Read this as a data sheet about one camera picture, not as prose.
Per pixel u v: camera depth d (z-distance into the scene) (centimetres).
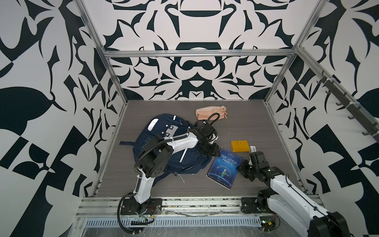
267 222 71
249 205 74
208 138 76
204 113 111
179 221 71
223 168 86
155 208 73
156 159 50
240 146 94
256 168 66
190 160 84
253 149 93
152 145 46
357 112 55
